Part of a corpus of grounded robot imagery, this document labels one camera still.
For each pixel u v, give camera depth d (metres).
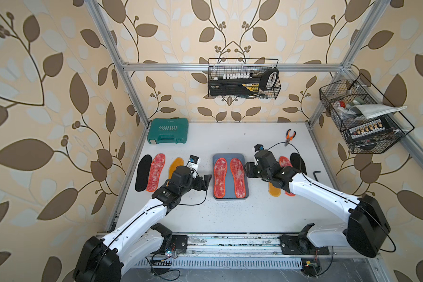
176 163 1.01
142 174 0.96
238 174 0.96
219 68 0.91
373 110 0.63
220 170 0.97
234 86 0.83
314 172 0.96
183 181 0.62
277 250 0.74
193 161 0.71
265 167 0.63
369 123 0.69
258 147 0.75
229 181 0.94
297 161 1.02
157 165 0.99
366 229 0.40
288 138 1.12
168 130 1.12
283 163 1.00
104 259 0.39
